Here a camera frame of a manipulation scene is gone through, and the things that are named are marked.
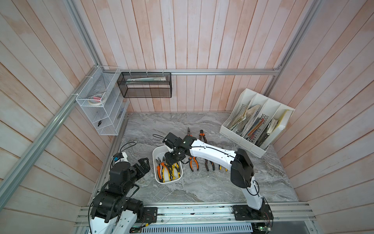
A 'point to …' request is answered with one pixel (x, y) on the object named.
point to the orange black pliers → (206, 165)
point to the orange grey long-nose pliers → (196, 161)
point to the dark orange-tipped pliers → (201, 134)
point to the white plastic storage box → (159, 151)
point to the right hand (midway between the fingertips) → (169, 160)
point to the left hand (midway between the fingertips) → (142, 165)
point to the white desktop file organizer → (255, 123)
